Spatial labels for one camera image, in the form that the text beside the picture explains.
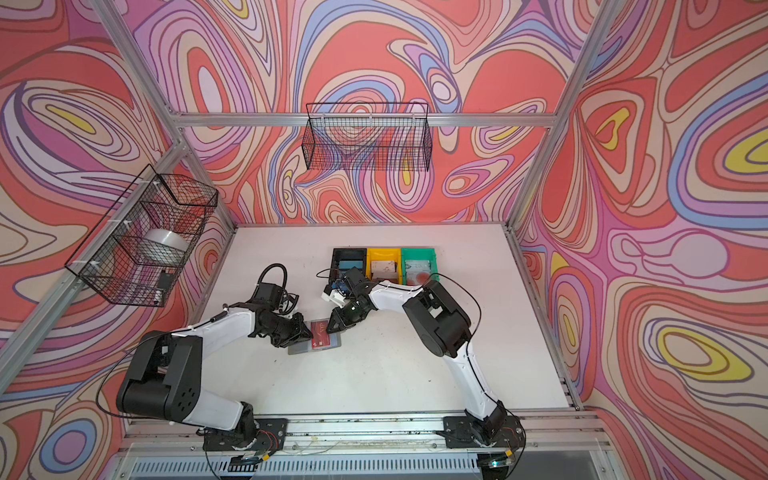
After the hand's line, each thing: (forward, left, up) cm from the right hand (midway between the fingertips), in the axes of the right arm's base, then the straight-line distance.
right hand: (334, 335), depth 91 cm
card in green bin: (+21, -28, +2) cm, 35 cm away
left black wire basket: (+10, +46, +30) cm, 56 cm away
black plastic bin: (+30, -2, +3) cm, 30 cm away
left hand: (0, +5, +2) cm, 6 cm away
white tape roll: (+12, +38, +33) cm, 51 cm away
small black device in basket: (+4, +39, +26) cm, 47 cm away
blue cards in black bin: (+9, -4, +16) cm, 19 cm away
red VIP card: (-1, +4, +2) cm, 4 cm away
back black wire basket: (+54, -12, +35) cm, 66 cm away
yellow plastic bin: (+29, -16, +3) cm, 33 cm away
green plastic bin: (+27, -29, +5) cm, 40 cm away
